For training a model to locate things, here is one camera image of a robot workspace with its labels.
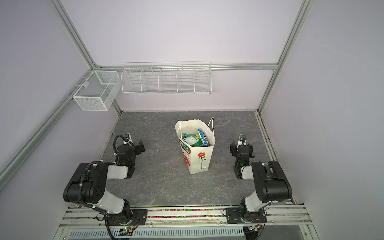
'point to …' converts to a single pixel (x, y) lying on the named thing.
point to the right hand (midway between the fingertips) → (243, 144)
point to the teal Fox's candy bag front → (186, 135)
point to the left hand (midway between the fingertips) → (134, 142)
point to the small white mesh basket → (97, 92)
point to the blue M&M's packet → (205, 141)
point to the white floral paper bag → (198, 158)
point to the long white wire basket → (169, 78)
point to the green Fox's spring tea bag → (194, 140)
